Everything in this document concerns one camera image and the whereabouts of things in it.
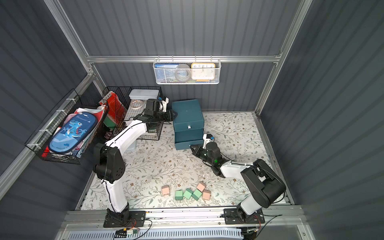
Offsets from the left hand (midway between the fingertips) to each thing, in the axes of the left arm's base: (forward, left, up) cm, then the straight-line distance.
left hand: (177, 114), depth 90 cm
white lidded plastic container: (+20, +25, 0) cm, 32 cm away
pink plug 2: (-36, -14, -21) cm, 44 cm away
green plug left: (-41, -2, -20) cm, 45 cm away
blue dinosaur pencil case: (-21, +43, +12) cm, 50 cm away
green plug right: (-41, -11, -20) cm, 46 cm away
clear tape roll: (+12, +29, -2) cm, 32 cm away
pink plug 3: (-40, -16, -20) cm, 48 cm away
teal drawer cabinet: (-5, -7, -3) cm, 9 cm away
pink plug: (-38, +6, -20) cm, 43 cm away
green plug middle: (-40, -6, -20) cm, 45 cm away
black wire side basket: (-5, +53, +13) cm, 55 cm away
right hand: (-16, -9, -9) cm, 21 cm away
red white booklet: (+13, +45, -6) cm, 47 cm away
